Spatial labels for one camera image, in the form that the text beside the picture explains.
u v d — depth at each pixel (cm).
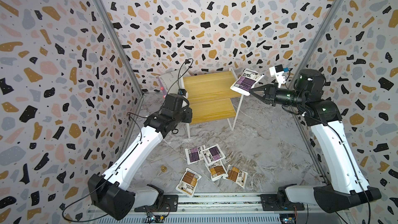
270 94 52
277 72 55
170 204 73
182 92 65
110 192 37
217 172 80
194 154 89
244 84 62
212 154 89
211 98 75
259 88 57
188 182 78
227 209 73
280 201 68
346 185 37
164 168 83
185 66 108
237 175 80
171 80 98
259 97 56
